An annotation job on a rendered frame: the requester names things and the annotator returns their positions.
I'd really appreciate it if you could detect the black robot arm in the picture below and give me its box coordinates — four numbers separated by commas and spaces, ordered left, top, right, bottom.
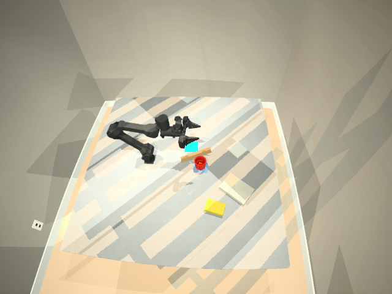
107, 115, 182, 164

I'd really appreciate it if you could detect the red cup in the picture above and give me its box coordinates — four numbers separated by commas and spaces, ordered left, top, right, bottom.
194, 156, 206, 170

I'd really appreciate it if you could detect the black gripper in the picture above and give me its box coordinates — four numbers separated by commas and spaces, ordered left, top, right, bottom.
170, 116, 201, 149

